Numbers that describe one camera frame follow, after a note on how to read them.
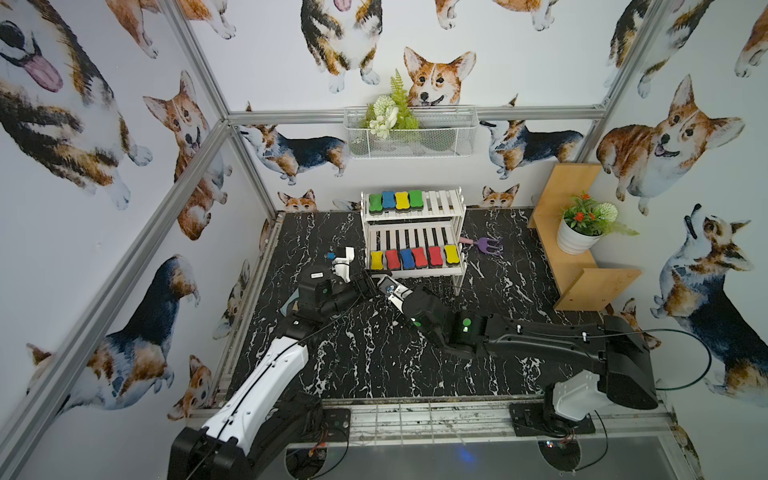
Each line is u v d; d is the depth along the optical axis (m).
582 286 0.81
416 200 0.86
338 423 0.74
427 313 0.53
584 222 0.89
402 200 0.84
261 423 0.56
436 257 0.91
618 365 0.41
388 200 0.84
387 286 0.62
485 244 1.10
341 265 0.69
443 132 0.92
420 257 0.90
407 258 0.89
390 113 0.78
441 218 0.84
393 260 0.90
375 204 0.84
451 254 0.91
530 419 0.73
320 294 0.59
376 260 0.89
